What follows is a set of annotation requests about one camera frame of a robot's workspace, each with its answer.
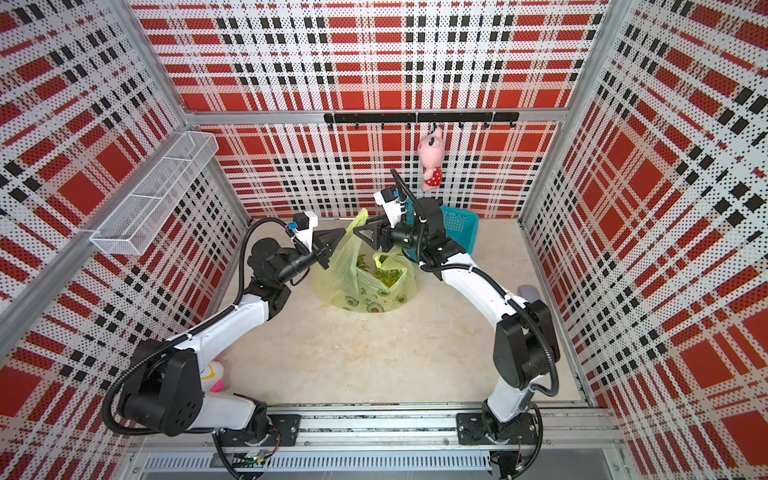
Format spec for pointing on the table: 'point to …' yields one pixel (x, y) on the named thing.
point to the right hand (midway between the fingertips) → (363, 227)
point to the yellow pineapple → (389, 277)
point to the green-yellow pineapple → (360, 262)
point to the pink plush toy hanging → (430, 149)
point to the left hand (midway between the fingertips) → (348, 229)
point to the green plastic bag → (361, 280)
